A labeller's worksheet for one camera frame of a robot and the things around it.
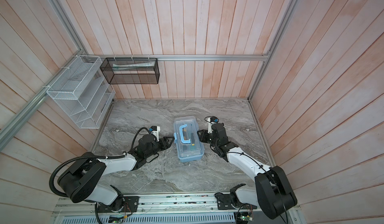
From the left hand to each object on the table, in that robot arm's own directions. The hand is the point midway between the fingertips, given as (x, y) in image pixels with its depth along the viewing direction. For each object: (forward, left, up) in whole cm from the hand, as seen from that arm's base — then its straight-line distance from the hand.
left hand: (173, 141), depth 87 cm
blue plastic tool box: (-4, -10, +1) cm, 11 cm away
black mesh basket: (+48, +32, +16) cm, 59 cm away
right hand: (+4, -15, +4) cm, 16 cm away
